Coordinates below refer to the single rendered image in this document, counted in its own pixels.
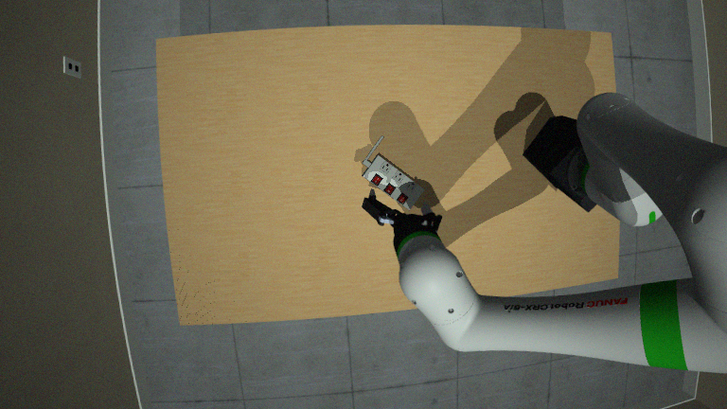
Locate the white power strip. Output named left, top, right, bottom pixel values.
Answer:
left=362, top=135, right=424, bottom=210

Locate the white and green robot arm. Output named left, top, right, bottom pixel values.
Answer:
left=393, top=93, right=727, bottom=374

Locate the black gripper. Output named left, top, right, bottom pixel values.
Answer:
left=362, top=188, right=442, bottom=235

